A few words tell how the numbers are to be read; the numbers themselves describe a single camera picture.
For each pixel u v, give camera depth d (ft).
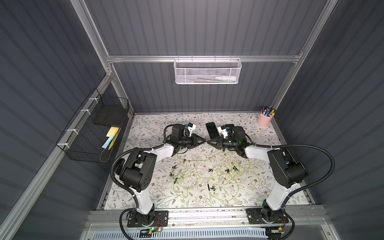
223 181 2.84
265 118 3.45
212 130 3.58
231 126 3.68
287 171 1.61
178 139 2.47
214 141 2.86
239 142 2.49
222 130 2.86
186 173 2.92
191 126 2.83
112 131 2.48
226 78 2.93
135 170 1.64
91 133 2.40
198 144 2.70
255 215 2.42
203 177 2.86
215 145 2.70
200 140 2.81
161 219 2.38
